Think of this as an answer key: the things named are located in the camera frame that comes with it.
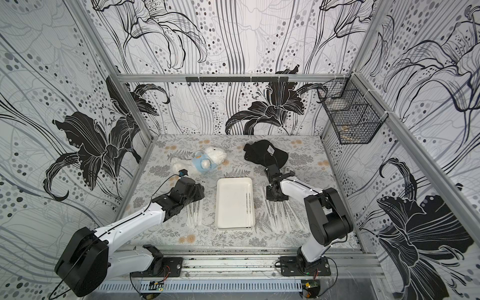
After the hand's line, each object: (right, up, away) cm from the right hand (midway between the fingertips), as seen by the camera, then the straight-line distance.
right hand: (276, 194), depth 94 cm
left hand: (-36, +2, -7) cm, 37 cm away
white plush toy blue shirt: (-36, +18, -1) cm, 40 cm away
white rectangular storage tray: (-21, -4, -4) cm, 22 cm away
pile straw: (+2, -9, -8) cm, 12 cm away
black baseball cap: (-6, +22, +10) cm, 25 cm away
